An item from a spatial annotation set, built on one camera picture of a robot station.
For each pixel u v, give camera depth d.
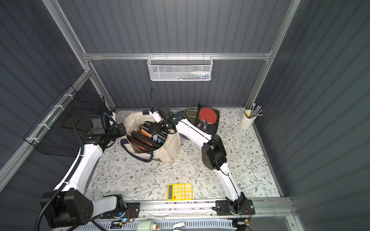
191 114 1.12
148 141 0.84
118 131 0.72
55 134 0.69
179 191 0.79
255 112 1.02
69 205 0.39
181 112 1.14
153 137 0.88
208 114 1.15
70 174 0.43
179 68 1.12
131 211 0.73
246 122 1.02
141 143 0.84
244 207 0.71
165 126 0.68
